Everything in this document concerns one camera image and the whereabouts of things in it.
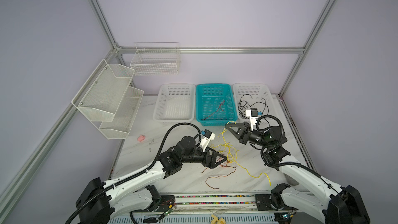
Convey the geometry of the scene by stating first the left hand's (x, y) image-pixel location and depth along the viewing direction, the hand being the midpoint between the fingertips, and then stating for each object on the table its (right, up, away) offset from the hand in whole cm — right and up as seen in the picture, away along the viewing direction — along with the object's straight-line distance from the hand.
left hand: (221, 157), depth 68 cm
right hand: (+2, +13, -3) cm, 14 cm away
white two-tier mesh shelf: (-57, +26, +10) cm, 63 cm away
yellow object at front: (-2, -29, +1) cm, 29 cm away
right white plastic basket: (+34, +32, +51) cm, 69 cm away
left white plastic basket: (-29, +25, +47) cm, 61 cm away
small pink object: (-47, +3, +27) cm, 55 cm away
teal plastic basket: (+1, +25, +47) cm, 53 cm away
